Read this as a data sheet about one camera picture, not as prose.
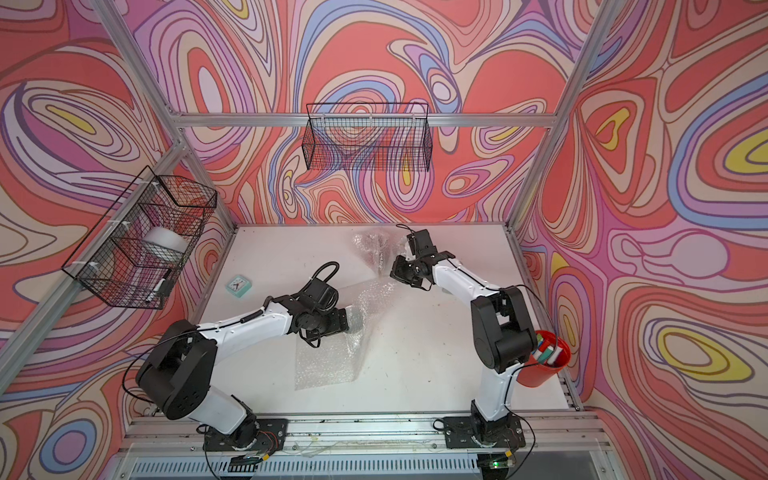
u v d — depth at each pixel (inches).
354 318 33.5
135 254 26.6
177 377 17.3
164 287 28.3
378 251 38.9
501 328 19.3
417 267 27.5
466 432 28.5
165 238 28.6
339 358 34.0
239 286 38.9
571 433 29.6
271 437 28.4
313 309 27.5
